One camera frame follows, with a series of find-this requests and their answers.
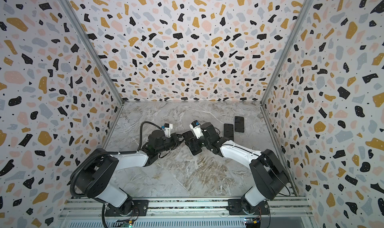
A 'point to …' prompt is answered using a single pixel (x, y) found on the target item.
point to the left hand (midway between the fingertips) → (187, 134)
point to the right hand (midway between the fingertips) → (188, 137)
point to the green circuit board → (126, 223)
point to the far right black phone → (239, 124)
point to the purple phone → (189, 135)
